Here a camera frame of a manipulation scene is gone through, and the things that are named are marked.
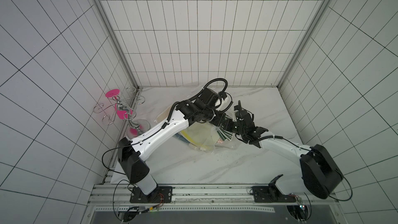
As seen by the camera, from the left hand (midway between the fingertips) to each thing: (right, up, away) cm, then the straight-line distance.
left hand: (220, 121), depth 72 cm
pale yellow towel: (-7, -10, +16) cm, 20 cm away
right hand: (+3, -1, +15) cm, 16 cm away
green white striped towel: (+5, -10, +18) cm, 21 cm away
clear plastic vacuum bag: (+3, -16, +16) cm, 23 cm away
